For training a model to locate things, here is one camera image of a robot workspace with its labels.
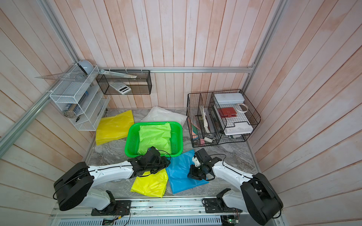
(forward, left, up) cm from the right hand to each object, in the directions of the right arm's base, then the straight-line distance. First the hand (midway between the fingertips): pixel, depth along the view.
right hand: (189, 174), depth 85 cm
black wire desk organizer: (+30, -20, +19) cm, 41 cm away
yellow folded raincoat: (+32, +57, +4) cm, 65 cm away
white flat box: (+23, -31, +18) cm, 42 cm away
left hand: (+4, +14, +3) cm, 14 cm away
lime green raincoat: (+24, +21, +7) cm, 32 cm away
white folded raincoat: (+46, +23, +5) cm, 52 cm away
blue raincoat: (0, +7, +2) cm, 8 cm away
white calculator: (+51, +48, +27) cm, 75 cm away
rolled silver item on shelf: (+22, +66, +31) cm, 76 cm away
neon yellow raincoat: (-7, +21, +4) cm, 22 cm away
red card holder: (+33, -25, +22) cm, 46 cm away
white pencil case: (+45, -26, +23) cm, 56 cm away
